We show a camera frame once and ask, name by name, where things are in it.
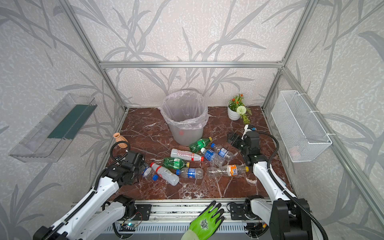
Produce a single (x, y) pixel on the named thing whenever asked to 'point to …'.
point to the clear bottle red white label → (185, 155)
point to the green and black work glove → (204, 226)
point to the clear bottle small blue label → (223, 152)
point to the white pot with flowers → (237, 109)
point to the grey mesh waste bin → (185, 136)
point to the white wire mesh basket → (303, 136)
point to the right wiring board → (255, 230)
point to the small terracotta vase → (120, 138)
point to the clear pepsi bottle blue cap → (190, 173)
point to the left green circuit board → (128, 227)
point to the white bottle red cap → (165, 174)
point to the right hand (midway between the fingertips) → (233, 131)
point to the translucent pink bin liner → (185, 109)
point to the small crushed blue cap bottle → (148, 173)
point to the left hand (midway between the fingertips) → (143, 162)
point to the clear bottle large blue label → (211, 155)
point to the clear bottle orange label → (232, 170)
